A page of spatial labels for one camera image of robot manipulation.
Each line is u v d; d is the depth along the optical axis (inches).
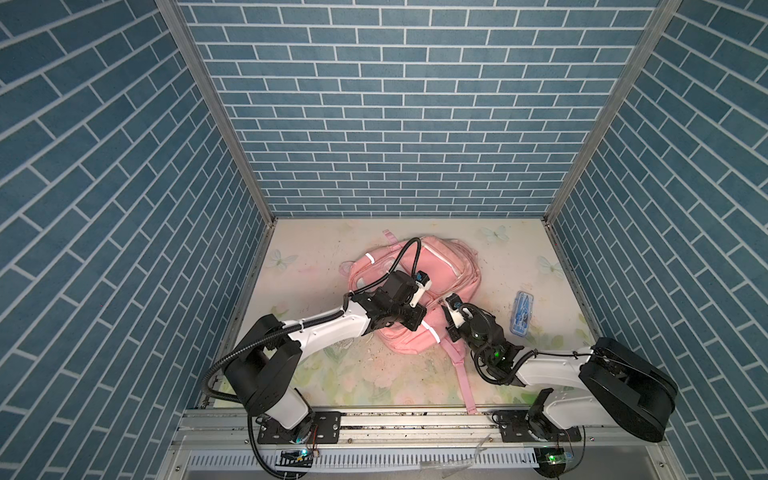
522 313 36.9
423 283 30.1
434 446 28.5
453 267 35.9
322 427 29.3
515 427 28.9
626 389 17.4
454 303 28.5
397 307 28.3
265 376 17.2
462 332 29.8
